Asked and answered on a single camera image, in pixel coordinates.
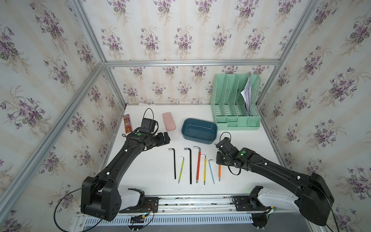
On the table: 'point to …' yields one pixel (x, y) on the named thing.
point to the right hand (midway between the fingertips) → (219, 159)
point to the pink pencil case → (169, 121)
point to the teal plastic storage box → (199, 131)
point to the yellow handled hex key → (205, 168)
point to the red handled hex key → (198, 163)
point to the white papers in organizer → (246, 94)
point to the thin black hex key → (174, 161)
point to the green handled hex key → (181, 169)
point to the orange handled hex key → (220, 172)
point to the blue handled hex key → (211, 170)
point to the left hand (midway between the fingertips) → (165, 141)
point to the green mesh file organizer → (235, 102)
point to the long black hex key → (190, 182)
